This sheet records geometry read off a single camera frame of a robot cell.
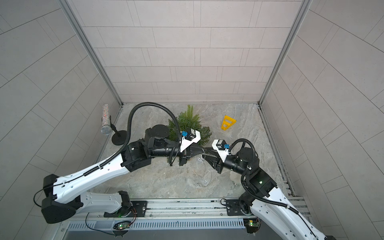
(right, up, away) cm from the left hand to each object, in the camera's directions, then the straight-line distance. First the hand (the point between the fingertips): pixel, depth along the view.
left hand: (206, 151), depth 56 cm
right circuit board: (+22, -37, +12) cm, 44 cm away
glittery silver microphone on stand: (-54, -1, +38) cm, 66 cm away
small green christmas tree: (-8, +11, +14) cm, 20 cm away
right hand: (0, -3, +8) cm, 9 cm away
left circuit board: (-36, -34, +9) cm, 51 cm away
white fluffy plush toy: (+17, -20, +23) cm, 35 cm away
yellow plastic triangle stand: (+18, +8, +50) cm, 53 cm away
